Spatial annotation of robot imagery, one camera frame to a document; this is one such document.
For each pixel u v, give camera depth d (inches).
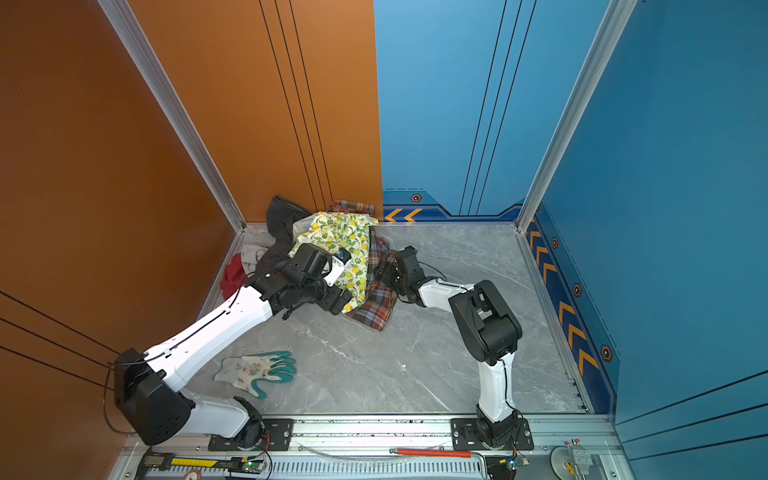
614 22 27.8
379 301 38.2
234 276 37.1
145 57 29.9
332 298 27.4
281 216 46.9
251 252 39.3
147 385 15.4
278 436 29.0
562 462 27.2
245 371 32.6
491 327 20.7
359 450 28.6
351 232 39.1
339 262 27.3
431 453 28.2
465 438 28.5
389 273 34.4
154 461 27.4
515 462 27.4
